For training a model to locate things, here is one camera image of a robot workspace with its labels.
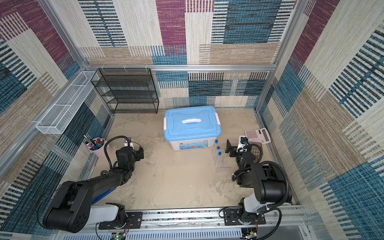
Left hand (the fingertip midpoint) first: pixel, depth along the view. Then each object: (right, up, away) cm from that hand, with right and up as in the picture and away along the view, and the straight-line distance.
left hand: (131, 145), depth 90 cm
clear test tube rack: (+54, -13, -2) cm, 56 cm away
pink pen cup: (-18, 0, -3) cm, 19 cm away
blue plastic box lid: (+32, +14, 0) cm, 34 cm away
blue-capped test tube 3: (+51, -3, -10) cm, 52 cm away
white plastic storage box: (+37, 0, +2) cm, 37 cm away
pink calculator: (+82, +5, +13) cm, 83 cm away
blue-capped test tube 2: (+50, -1, -8) cm, 51 cm away
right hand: (+62, +3, 0) cm, 62 cm away
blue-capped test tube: (+50, -1, -2) cm, 50 cm away
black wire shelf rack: (-11, +37, +19) cm, 43 cm away
